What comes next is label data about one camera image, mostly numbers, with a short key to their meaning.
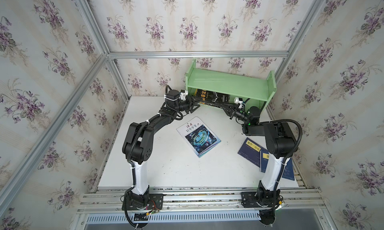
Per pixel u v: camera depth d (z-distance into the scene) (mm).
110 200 930
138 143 522
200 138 959
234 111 822
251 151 904
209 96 908
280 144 537
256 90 918
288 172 820
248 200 730
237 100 904
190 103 798
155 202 726
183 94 864
